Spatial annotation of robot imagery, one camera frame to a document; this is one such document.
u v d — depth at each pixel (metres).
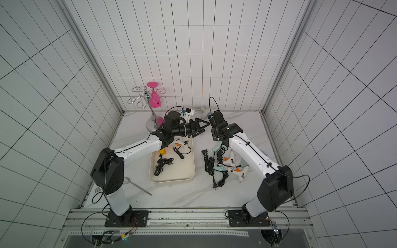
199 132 0.80
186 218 0.74
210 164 0.85
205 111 1.17
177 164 0.92
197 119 0.71
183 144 0.97
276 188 0.41
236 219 0.73
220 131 0.59
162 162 0.88
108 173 0.47
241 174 0.86
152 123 1.11
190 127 0.72
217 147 0.98
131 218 0.70
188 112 0.77
